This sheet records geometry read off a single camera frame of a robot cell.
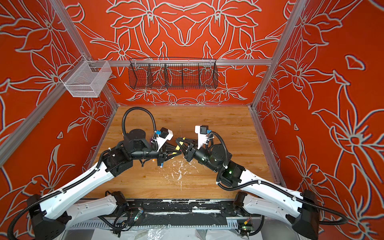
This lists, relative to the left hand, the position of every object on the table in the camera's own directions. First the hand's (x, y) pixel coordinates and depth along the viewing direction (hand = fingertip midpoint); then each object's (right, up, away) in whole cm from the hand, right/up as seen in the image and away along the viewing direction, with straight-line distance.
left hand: (179, 150), depth 62 cm
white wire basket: (-61, +39, +30) cm, 79 cm away
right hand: (-2, +4, -3) cm, 6 cm away
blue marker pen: (-13, -15, +26) cm, 32 cm away
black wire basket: (-8, +45, +38) cm, 59 cm away
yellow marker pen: (-1, +1, -1) cm, 2 cm away
